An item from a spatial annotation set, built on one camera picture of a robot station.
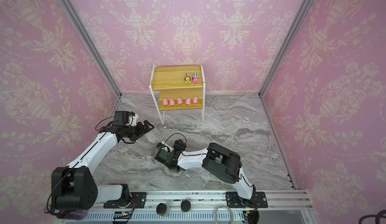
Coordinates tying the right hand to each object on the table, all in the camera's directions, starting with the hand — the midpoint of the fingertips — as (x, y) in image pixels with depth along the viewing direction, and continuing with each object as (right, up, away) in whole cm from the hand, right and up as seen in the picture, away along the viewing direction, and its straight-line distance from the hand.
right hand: (179, 145), depth 90 cm
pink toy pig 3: (0, +27, +2) cm, 27 cm away
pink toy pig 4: (+5, +27, +2) cm, 27 cm away
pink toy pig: (-9, +27, +2) cm, 28 cm away
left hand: (-17, +10, -4) cm, 20 cm away
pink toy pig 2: (-5, +26, +2) cm, 27 cm away
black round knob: (-4, -21, -26) cm, 34 cm away
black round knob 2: (+6, -20, -25) cm, 33 cm away
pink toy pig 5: (+9, +28, +3) cm, 29 cm away
